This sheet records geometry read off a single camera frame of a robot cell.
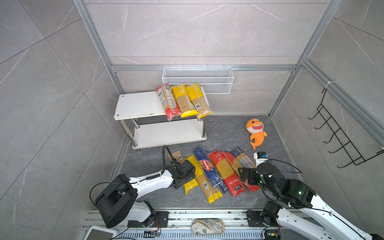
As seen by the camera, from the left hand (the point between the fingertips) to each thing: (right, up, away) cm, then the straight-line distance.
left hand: (189, 175), depth 87 cm
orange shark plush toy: (+45, +29, +15) cm, 56 cm away
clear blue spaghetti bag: (+32, +8, +6) cm, 34 cm away
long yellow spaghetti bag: (+13, -7, -7) cm, 16 cm away
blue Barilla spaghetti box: (+11, +4, -3) cm, 12 cm away
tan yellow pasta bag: (-7, +10, +6) cm, 13 cm away
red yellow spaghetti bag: (+24, -2, -8) cm, 26 cm away
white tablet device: (-43, -20, -19) cm, 51 cm away
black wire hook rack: (+71, +19, -22) cm, 77 cm away
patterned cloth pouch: (+9, -18, -18) cm, 27 cm away
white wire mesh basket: (+18, +61, +14) cm, 65 cm away
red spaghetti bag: (+27, +6, +2) cm, 28 cm away
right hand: (+28, +8, -14) cm, 32 cm away
